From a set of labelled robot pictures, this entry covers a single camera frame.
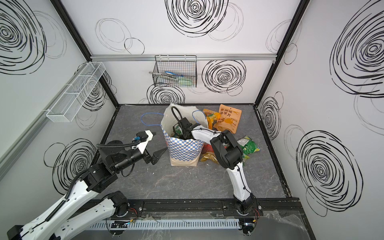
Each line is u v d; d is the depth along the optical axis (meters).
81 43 0.84
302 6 0.72
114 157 0.47
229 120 1.07
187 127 0.78
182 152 0.74
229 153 0.55
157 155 0.58
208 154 0.87
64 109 0.72
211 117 1.03
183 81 0.87
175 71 0.89
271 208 0.76
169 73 0.91
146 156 0.56
